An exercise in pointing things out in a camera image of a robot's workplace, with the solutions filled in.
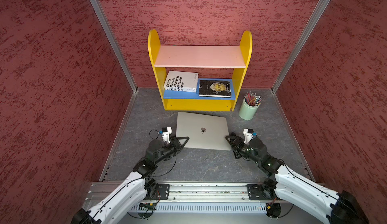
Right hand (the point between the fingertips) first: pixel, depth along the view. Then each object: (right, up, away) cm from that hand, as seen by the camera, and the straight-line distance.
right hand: (223, 143), depth 79 cm
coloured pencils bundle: (+22, +24, +17) cm, 36 cm away
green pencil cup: (+19, +15, +19) cm, 31 cm away
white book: (-25, +36, +21) cm, 49 cm away
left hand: (-18, +1, -4) cm, 19 cm away
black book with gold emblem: (-3, +31, +20) cm, 37 cm away
